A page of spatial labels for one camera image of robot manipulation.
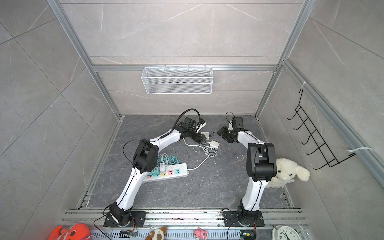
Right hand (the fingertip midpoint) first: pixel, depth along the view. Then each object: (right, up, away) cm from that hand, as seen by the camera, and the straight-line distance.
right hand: (219, 132), depth 100 cm
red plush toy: (-69, -42, -37) cm, 88 cm away
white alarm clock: (+25, -45, -33) cm, 61 cm away
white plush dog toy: (+27, -17, -31) cm, 44 cm away
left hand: (-12, +1, +2) cm, 12 cm away
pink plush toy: (-14, -46, -33) cm, 58 cm away
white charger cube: (-36, -20, -17) cm, 44 cm away
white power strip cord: (-16, -10, +1) cm, 19 cm away
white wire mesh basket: (-29, +36, 0) cm, 46 cm away
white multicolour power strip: (-30, -23, -12) cm, 40 cm away
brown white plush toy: (-34, -46, -33) cm, 66 cm away
